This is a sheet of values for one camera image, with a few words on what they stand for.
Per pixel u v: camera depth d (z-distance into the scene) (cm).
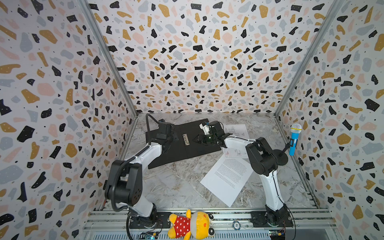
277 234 72
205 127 95
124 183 45
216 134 82
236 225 73
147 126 66
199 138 92
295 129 78
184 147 102
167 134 73
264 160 58
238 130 113
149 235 70
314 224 76
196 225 66
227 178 88
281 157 96
